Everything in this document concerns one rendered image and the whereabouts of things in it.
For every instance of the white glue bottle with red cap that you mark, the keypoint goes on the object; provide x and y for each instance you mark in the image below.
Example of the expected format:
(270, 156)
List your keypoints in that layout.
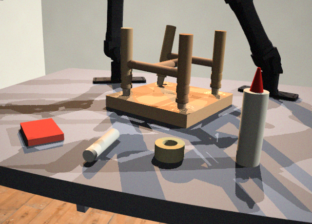
(252, 123)

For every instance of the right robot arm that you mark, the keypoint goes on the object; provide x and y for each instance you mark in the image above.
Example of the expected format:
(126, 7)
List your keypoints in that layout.
(112, 43)

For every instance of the cream cylinder with dark end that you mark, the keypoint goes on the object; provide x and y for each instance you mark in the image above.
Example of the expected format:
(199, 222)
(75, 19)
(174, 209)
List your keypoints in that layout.
(92, 152)

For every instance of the beige roll of masking tape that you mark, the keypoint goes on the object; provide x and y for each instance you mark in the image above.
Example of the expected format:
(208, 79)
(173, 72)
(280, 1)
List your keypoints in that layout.
(169, 150)

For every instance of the flat red block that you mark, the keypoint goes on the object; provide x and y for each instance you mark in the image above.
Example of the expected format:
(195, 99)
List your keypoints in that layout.
(41, 131)

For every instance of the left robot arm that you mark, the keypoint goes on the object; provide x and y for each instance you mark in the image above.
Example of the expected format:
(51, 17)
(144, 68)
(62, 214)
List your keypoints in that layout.
(264, 54)

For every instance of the brown wooden stool legs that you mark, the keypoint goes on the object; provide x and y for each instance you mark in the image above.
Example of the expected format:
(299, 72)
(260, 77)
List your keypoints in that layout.
(168, 61)

